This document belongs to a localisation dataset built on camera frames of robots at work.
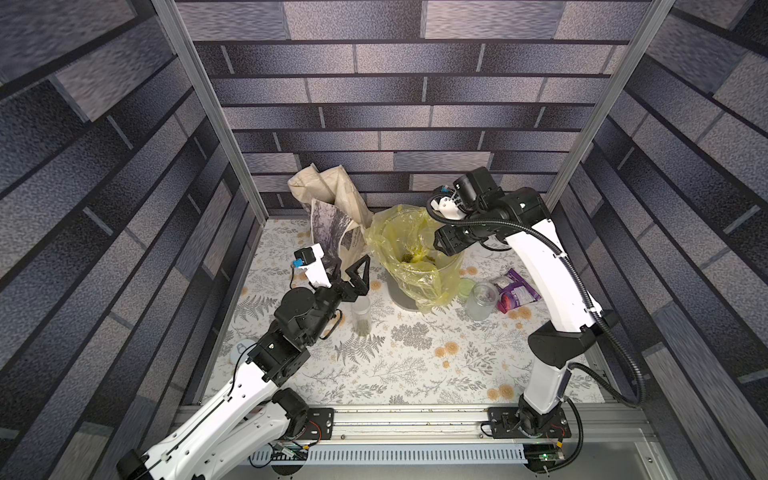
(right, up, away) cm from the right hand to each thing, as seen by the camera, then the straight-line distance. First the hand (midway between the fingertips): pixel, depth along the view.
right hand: (446, 234), depth 73 cm
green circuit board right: (+25, -53, -3) cm, 59 cm away
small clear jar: (-22, -21, +5) cm, 30 cm away
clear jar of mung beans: (+12, -18, +10) cm, 24 cm away
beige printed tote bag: (-29, +6, +13) cm, 32 cm away
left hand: (-22, -6, -8) cm, 24 cm away
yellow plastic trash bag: (-10, -1, +18) cm, 21 cm away
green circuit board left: (-39, -53, -2) cm, 66 cm away
